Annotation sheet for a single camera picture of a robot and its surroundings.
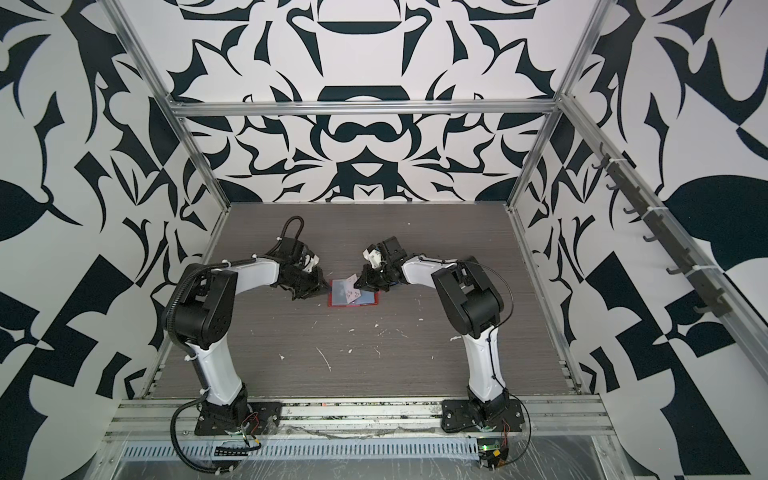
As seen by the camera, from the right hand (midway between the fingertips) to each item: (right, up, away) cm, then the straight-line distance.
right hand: (355, 284), depth 94 cm
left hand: (-8, 0, +2) cm, 8 cm away
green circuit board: (+34, -36, -23) cm, 54 cm away
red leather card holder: (-6, -4, +1) cm, 7 cm away
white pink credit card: (-1, -3, 0) cm, 3 cm away
